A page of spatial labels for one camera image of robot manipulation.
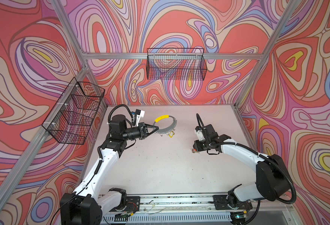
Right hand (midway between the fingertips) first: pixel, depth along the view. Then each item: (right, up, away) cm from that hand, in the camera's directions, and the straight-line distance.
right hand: (197, 148), depth 88 cm
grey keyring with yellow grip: (-20, +14, -19) cm, 31 cm away
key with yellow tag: (-17, +11, -15) cm, 25 cm away
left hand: (-24, +14, -21) cm, 34 cm away
